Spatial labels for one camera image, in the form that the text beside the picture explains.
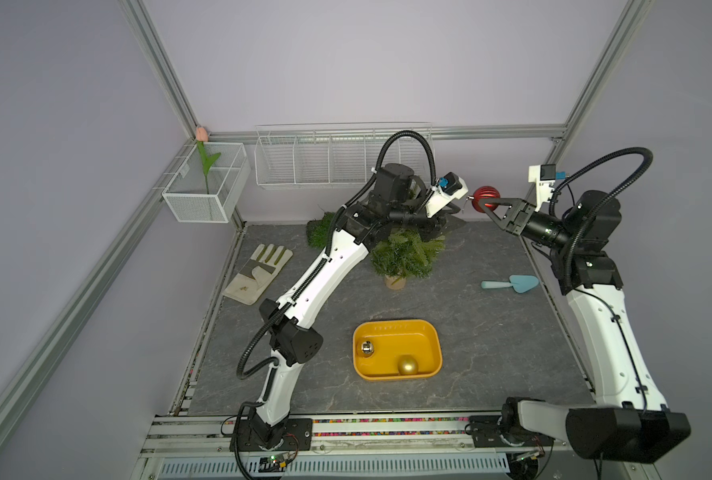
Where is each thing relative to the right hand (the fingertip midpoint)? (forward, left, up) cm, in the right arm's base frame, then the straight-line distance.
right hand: (480, 202), depth 62 cm
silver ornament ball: (-15, +24, -41) cm, 50 cm away
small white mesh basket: (+25, +72, -14) cm, 77 cm away
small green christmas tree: (+3, +14, -21) cm, 26 cm away
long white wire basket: (+42, +35, -15) cm, 56 cm away
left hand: (-1, +2, -4) cm, 5 cm away
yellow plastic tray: (-11, +9, -44) cm, 46 cm away
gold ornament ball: (-20, +13, -41) cm, 47 cm away
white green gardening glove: (+18, +62, -45) cm, 79 cm away
